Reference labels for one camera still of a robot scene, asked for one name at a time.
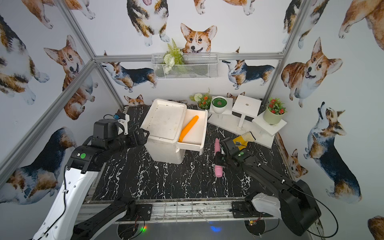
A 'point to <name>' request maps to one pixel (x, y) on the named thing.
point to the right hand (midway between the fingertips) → (214, 159)
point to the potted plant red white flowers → (204, 101)
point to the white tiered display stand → (240, 115)
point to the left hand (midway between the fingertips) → (142, 131)
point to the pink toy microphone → (218, 169)
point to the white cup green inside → (219, 104)
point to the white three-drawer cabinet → (165, 122)
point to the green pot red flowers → (274, 112)
